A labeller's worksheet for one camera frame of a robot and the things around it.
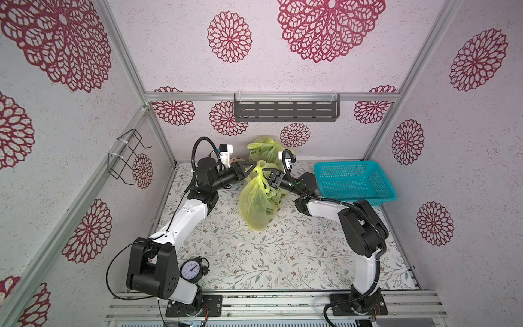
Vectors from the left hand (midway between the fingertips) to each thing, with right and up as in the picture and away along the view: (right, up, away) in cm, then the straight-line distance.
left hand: (256, 165), depth 75 cm
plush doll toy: (-12, +6, +35) cm, 38 cm away
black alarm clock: (-25, -41, +5) cm, 48 cm away
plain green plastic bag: (0, -15, +6) cm, 16 cm away
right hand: (0, -2, 0) cm, 2 cm away
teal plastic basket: (+54, -6, +38) cm, 66 cm away
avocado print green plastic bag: (+4, +10, +22) cm, 25 cm away
